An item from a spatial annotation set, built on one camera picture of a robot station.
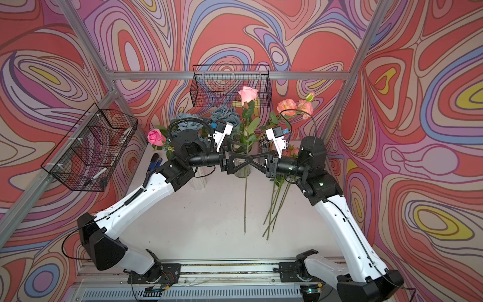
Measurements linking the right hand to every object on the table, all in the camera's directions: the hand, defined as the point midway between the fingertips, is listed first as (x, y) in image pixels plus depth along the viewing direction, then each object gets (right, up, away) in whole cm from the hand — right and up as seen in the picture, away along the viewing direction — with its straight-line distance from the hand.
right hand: (246, 166), depth 58 cm
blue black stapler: (-52, +1, +50) cm, 72 cm away
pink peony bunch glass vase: (+19, -11, +41) cm, 47 cm away
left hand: (+1, +3, 0) cm, 3 cm away
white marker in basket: (-60, -5, +15) cm, 62 cm away
